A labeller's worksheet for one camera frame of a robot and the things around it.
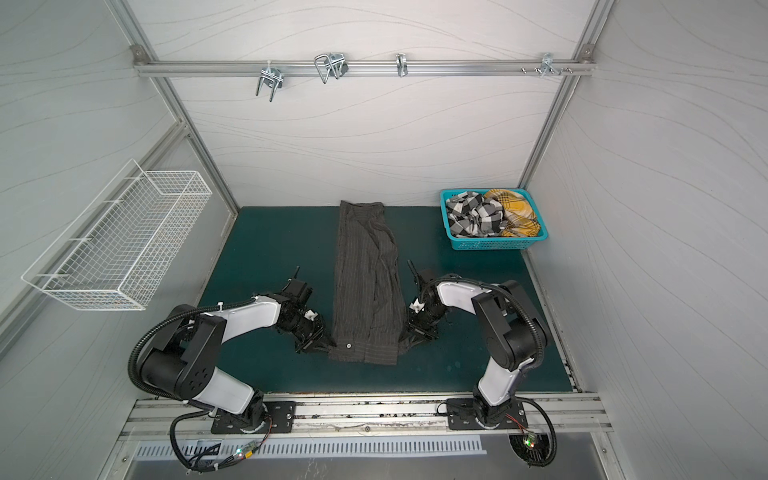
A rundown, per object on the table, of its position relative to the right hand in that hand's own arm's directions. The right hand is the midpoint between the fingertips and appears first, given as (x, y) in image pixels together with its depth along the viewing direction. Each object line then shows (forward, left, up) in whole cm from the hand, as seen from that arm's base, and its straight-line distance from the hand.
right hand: (409, 334), depth 87 cm
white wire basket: (0, +68, +35) cm, 76 cm away
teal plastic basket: (+32, -29, +5) cm, 44 cm away
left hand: (-3, +20, +1) cm, 20 cm away
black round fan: (-25, -32, -5) cm, 41 cm away
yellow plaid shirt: (+41, -38, +9) cm, 57 cm away
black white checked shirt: (+44, -21, +6) cm, 49 cm away
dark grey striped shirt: (+9, +12, +1) cm, 15 cm away
